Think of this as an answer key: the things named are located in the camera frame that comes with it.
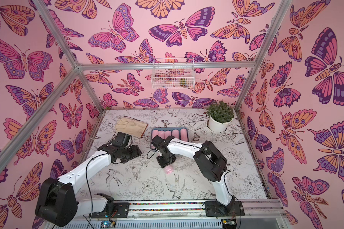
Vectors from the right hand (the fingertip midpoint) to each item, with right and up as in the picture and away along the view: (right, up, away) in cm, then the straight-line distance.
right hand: (161, 167), depth 87 cm
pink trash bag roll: (-6, +20, +15) cm, 26 cm away
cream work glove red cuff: (-23, +24, +21) cm, 39 cm away
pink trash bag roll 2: (-1, +19, +13) cm, 23 cm away
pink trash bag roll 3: (+3, +19, +13) cm, 23 cm away
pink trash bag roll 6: (+4, 0, -4) cm, 6 cm away
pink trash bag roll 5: (+14, +19, +13) cm, 27 cm away
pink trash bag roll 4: (+8, +20, +13) cm, 25 cm away
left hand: (-13, +9, -1) cm, 16 cm away
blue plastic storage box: (+2, +23, +17) cm, 28 cm away
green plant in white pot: (+38, +33, +5) cm, 50 cm away
